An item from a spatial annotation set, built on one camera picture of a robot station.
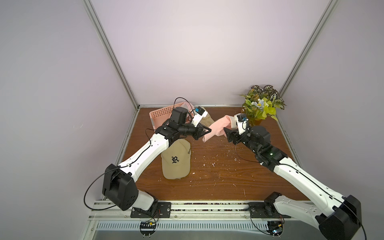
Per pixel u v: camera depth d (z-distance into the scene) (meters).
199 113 0.66
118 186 0.41
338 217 0.37
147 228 0.72
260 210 0.72
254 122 1.03
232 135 0.66
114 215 0.73
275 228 0.71
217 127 0.74
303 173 0.47
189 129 0.65
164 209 0.74
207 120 1.09
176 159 0.84
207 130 0.72
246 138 0.63
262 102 0.89
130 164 0.44
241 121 0.62
